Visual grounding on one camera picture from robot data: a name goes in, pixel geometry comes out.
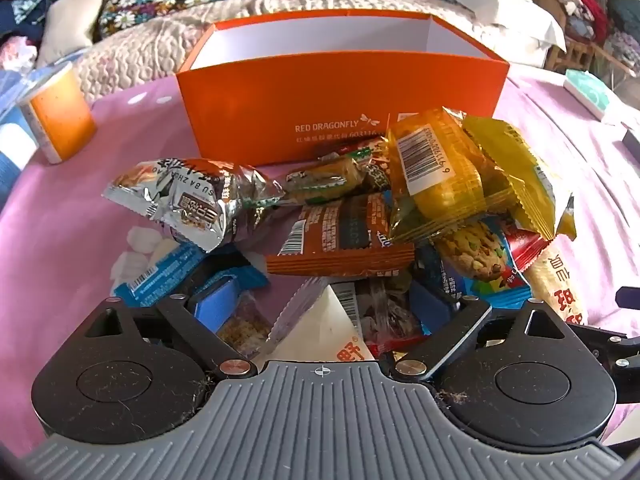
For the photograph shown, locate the teal and white box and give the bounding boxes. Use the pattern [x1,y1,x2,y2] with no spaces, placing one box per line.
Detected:
[564,69,623,122]

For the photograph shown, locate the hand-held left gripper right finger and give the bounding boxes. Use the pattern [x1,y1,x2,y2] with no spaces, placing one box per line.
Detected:
[392,282,571,378]

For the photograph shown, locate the silver foil snack packet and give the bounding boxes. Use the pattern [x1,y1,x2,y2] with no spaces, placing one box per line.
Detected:
[103,156,287,254]

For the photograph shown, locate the orange brown snack packet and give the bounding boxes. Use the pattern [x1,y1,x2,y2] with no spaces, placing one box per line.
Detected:
[265,194,417,279]

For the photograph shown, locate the yellow clear cake packet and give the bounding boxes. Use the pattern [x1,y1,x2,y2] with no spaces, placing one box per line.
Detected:
[384,106,516,244]

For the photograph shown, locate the beige cushion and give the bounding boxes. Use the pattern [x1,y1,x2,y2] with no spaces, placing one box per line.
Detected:
[36,0,110,68]

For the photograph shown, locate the red and cream snack packet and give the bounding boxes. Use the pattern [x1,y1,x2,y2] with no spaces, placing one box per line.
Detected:
[500,225,591,330]

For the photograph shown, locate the clear oat bar packet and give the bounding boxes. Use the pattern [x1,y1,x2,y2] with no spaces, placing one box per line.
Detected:
[217,292,275,358]

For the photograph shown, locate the white paper box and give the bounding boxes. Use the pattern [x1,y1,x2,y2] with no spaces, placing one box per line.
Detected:
[432,0,568,53]

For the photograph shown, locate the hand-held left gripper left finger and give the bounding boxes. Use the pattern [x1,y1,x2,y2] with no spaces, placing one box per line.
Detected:
[82,279,258,378]

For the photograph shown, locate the blue snack packet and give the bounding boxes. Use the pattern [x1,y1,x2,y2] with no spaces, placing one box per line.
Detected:
[112,241,270,309]

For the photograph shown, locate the green label biscuit packet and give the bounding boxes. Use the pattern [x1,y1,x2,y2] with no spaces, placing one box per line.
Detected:
[284,156,373,207]

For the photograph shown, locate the floral pattern pillow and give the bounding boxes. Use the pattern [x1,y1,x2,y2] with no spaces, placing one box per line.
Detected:
[97,0,261,38]

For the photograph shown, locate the blue cookie packet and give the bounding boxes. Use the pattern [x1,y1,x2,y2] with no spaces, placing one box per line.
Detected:
[415,220,532,311]

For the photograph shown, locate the yellow snack packet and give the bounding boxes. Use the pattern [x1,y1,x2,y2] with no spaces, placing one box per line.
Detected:
[462,115,577,241]

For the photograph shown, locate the white snack packet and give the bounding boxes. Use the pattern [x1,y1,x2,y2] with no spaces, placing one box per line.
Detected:
[270,280,377,362]

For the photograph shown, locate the beige quilted sofa cover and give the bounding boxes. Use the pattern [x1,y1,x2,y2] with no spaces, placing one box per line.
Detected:
[75,0,566,106]

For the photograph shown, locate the orange cylindrical canister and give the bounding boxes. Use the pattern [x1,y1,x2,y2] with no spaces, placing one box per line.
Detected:
[16,61,98,164]

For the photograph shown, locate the orange cardboard box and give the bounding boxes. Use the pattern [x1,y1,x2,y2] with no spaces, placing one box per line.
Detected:
[176,10,511,167]

